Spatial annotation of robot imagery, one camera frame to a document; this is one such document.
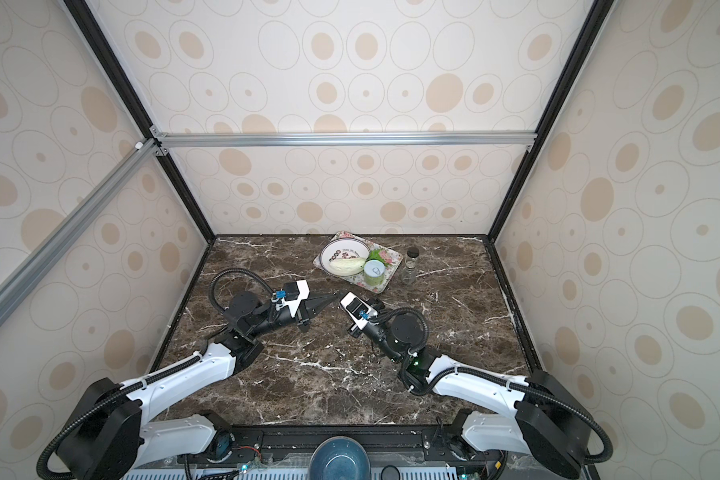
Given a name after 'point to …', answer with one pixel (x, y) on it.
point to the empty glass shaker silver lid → (408, 276)
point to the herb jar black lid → (412, 260)
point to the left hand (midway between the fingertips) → (340, 299)
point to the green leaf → (375, 255)
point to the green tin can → (374, 271)
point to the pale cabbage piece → (347, 266)
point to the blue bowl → (339, 458)
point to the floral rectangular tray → (394, 260)
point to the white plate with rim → (345, 256)
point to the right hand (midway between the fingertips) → (346, 292)
